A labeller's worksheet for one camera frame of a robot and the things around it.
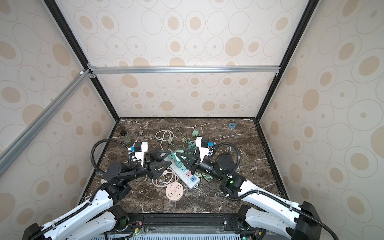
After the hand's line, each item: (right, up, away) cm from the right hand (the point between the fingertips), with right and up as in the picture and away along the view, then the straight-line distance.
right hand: (179, 154), depth 60 cm
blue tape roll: (+34, +14, +55) cm, 66 cm away
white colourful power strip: (+3, -19, +26) cm, 32 cm away
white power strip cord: (-15, +3, +46) cm, 49 cm away
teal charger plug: (-3, -1, 0) cm, 4 cm away
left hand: (-3, -3, -2) cm, 5 cm away
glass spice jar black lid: (-41, +5, +41) cm, 58 cm away
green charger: (+6, +8, +50) cm, 51 cm away
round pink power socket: (-5, -24, +22) cm, 33 cm away
